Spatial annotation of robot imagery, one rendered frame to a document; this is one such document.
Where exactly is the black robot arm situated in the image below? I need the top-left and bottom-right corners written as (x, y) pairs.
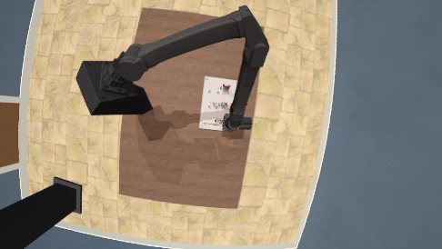
top-left (100, 5), bottom-right (269, 130)

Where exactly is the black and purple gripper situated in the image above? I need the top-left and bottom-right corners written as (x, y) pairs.
top-left (222, 114), bottom-right (234, 132)

